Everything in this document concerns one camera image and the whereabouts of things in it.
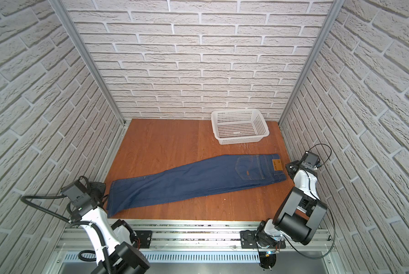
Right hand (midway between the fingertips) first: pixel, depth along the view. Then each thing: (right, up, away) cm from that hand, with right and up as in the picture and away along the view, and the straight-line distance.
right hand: (292, 166), depth 88 cm
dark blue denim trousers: (-56, -10, +4) cm, 57 cm away
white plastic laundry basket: (-23, +23, +30) cm, 44 cm away
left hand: (-95, -5, -11) cm, 96 cm away
